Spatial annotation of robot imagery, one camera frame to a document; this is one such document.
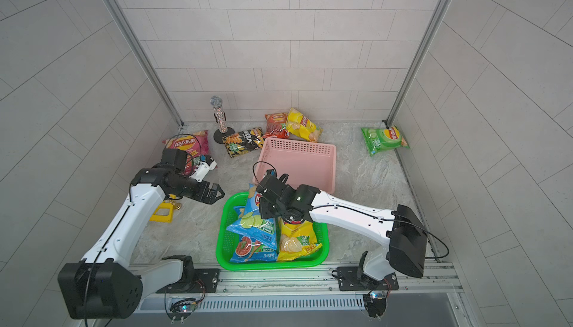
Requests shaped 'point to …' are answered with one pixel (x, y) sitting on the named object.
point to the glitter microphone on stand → (220, 116)
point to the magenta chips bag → (196, 145)
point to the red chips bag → (274, 129)
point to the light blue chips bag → (247, 221)
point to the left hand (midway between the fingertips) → (217, 187)
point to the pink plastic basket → (307, 163)
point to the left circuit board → (180, 309)
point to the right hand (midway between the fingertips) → (261, 211)
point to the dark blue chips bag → (249, 250)
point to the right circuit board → (375, 304)
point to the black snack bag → (244, 142)
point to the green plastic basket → (225, 245)
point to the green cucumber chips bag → (380, 139)
